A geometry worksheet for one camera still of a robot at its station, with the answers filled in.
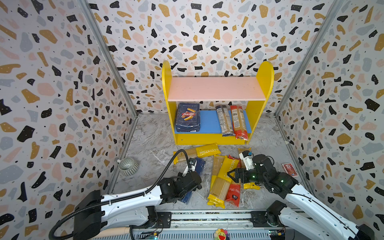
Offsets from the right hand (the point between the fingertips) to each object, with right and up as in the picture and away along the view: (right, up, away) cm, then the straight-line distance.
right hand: (231, 171), depth 75 cm
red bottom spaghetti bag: (+2, -13, +4) cm, 14 cm away
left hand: (-18, -2, +3) cm, 18 cm away
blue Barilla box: (-16, -2, +15) cm, 22 cm away
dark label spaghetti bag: (0, +28, +22) cm, 36 cm away
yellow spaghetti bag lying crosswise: (-9, +7, +22) cm, 25 cm away
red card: (+39, -3, +15) cm, 42 cm away
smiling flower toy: (-6, -28, -5) cm, 29 cm away
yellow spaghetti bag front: (-5, -11, +5) cm, 13 cm away
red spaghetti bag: (+9, +25, +19) cm, 33 cm away
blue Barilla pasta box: (-23, +28, +18) cm, 40 cm away
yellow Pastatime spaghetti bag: (+10, -11, +9) cm, 17 cm away
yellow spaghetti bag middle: (-5, +1, +18) cm, 18 cm away
